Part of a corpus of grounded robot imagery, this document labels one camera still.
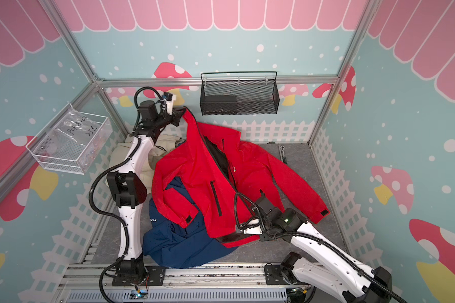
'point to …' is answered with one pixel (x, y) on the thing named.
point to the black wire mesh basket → (239, 93)
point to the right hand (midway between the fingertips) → (261, 221)
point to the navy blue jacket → (174, 246)
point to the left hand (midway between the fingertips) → (183, 109)
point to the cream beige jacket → (118, 152)
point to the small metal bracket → (281, 149)
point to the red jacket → (200, 177)
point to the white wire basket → (72, 142)
